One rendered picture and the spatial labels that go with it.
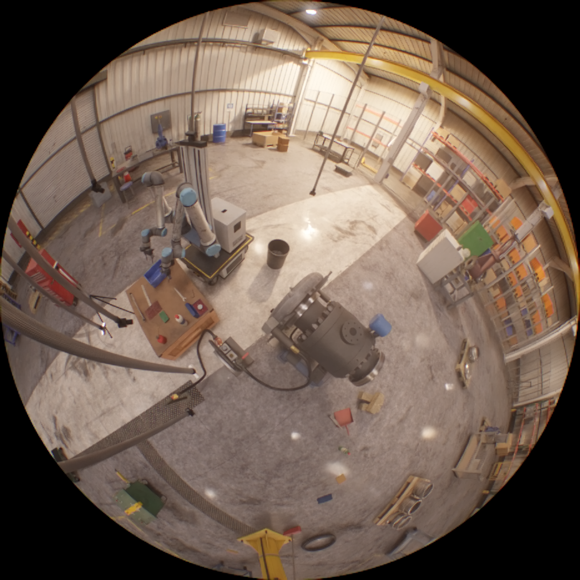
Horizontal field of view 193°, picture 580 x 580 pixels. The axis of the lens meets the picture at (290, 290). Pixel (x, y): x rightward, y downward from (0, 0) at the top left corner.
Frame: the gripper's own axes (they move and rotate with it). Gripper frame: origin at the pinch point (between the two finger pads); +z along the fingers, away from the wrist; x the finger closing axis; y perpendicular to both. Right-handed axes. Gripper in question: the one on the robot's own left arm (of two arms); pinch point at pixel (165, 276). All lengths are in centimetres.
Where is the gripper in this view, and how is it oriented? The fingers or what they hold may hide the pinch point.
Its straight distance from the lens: 182.7
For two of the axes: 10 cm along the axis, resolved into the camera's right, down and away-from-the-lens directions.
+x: 7.2, 6.9, -0.6
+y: -4.6, 4.1, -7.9
